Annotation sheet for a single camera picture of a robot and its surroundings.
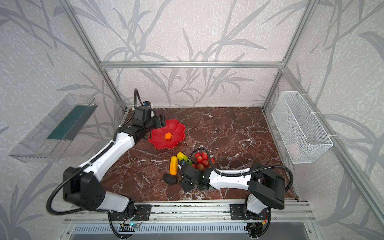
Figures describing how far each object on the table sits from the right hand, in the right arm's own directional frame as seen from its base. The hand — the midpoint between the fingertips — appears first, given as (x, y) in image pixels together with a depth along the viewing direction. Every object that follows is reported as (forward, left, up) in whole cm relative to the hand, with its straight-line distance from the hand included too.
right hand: (185, 176), depth 82 cm
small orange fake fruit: (+27, +13, 0) cm, 30 cm away
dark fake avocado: (-2, +8, +1) cm, 8 cm away
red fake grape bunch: (+8, -10, +1) cm, 13 cm away
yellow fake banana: (+6, +7, -1) cm, 9 cm away
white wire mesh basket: (+8, -52, +32) cm, 61 cm away
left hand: (+29, +13, +21) cm, 38 cm away
